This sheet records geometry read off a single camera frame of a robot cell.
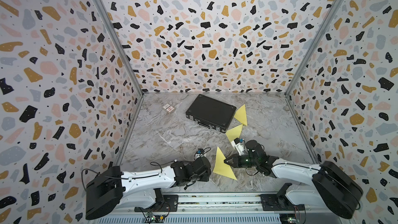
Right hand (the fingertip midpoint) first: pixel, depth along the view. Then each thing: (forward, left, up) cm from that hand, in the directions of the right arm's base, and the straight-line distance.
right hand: (225, 162), depth 81 cm
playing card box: (+39, +38, -3) cm, 55 cm away
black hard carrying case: (+34, +7, -2) cm, 35 cm away
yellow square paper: (+22, -8, -7) cm, 25 cm away
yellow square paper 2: (-3, +2, 0) cm, 3 cm away
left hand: (-5, +7, -2) cm, 9 cm away
